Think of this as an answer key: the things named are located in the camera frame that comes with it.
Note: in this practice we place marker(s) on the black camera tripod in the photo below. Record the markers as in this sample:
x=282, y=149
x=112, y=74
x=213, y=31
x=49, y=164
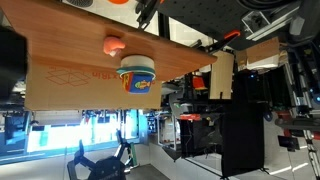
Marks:
x=313, y=160

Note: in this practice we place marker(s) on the black rounded blurry object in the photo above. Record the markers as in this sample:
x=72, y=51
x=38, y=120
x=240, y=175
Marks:
x=11, y=63

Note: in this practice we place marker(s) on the black metal table leg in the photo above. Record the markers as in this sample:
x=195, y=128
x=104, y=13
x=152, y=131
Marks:
x=164, y=26

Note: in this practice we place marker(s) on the colourful soft picture cube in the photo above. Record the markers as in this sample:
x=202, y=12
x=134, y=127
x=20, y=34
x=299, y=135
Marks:
x=138, y=85

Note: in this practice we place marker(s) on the brown cardboard panel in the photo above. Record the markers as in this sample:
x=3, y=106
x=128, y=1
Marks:
x=66, y=95

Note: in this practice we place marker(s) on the pink plush toy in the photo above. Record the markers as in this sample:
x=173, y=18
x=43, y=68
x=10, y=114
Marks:
x=111, y=45

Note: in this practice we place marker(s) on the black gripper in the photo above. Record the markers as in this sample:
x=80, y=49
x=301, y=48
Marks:
x=106, y=170

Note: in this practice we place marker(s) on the black perforated mounting board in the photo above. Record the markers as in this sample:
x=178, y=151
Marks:
x=200, y=13

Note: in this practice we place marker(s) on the white bowl teal rim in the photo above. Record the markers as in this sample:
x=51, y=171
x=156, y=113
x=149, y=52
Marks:
x=136, y=62

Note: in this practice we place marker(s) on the dark round mesh object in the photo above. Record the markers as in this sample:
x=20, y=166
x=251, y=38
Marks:
x=80, y=2

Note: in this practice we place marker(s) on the red flat case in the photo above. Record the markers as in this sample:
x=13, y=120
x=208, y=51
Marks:
x=190, y=117

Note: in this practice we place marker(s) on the silver aluminium extrusion frame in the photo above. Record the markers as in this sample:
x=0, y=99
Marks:
x=263, y=23

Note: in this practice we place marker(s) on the brown cardboard box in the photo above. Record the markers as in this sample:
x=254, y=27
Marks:
x=261, y=50

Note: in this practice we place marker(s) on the orange round object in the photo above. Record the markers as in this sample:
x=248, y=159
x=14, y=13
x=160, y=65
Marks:
x=118, y=1

